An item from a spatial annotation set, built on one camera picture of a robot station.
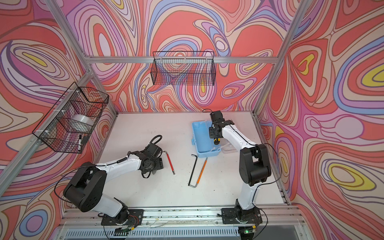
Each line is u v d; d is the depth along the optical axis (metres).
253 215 0.67
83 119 0.73
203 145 1.02
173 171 0.88
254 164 0.49
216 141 0.93
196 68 0.96
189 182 0.84
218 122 0.71
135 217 0.72
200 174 0.88
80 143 0.72
